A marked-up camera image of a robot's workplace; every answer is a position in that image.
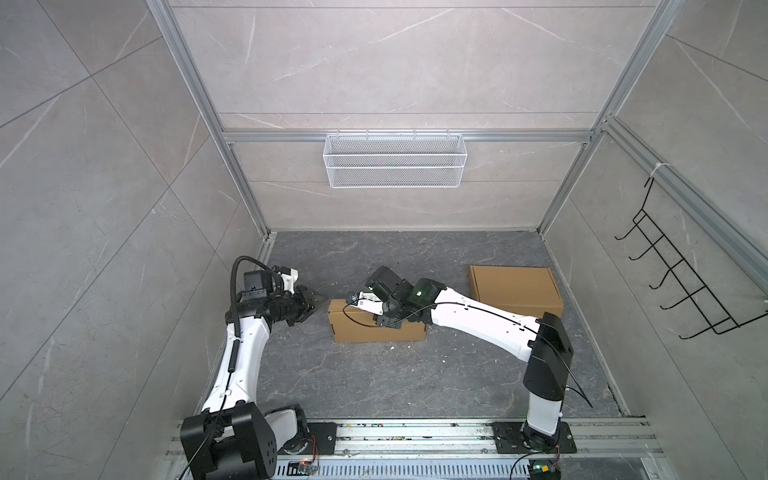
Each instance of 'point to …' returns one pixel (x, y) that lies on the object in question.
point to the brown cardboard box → (523, 290)
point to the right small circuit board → (544, 469)
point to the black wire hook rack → (715, 313)
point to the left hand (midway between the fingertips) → (323, 294)
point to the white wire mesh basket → (395, 160)
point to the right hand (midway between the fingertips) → (381, 301)
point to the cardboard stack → (344, 331)
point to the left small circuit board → (301, 468)
